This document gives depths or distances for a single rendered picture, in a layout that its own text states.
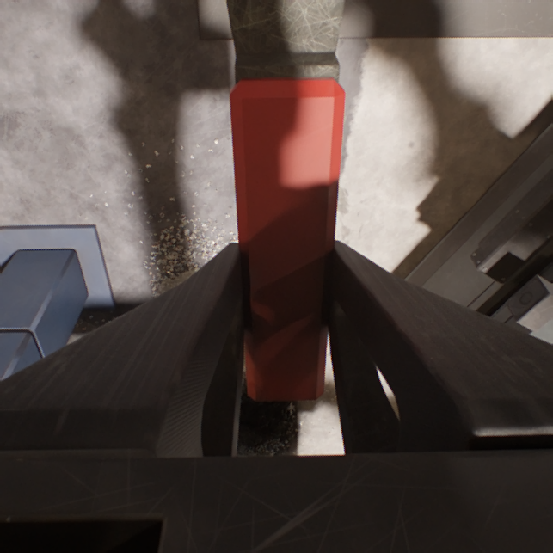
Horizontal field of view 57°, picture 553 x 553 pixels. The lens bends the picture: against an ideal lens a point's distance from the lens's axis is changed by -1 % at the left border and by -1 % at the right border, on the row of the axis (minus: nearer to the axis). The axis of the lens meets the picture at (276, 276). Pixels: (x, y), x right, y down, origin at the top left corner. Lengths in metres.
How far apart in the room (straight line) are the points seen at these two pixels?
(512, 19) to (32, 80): 0.51
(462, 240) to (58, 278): 0.49
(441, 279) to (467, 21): 0.28
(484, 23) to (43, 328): 0.57
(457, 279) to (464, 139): 0.16
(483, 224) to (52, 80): 0.51
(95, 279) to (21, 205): 0.13
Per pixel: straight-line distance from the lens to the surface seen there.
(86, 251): 0.71
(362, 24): 0.58
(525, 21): 0.63
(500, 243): 0.54
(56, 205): 0.70
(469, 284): 0.60
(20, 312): 0.63
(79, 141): 0.65
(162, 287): 0.73
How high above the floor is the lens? 0.57
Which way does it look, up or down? 53 degrees down
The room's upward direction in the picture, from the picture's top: 178 degrees clockwise
